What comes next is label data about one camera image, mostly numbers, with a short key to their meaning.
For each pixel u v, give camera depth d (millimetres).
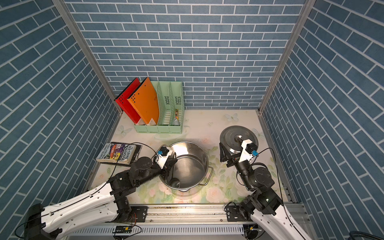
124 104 872
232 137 1025
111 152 914
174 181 810
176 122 1116
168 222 722
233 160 551
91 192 488
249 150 511
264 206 489
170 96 1109
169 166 642
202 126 1116
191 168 869
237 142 654
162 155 604
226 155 558
